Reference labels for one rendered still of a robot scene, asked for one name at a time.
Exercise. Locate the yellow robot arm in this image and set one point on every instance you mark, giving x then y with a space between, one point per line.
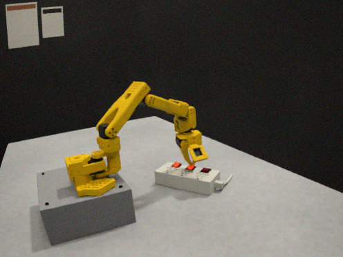
83 167

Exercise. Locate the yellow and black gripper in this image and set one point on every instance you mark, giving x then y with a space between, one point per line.
191 142

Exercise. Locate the white power strip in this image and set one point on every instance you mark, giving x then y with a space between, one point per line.
189 178

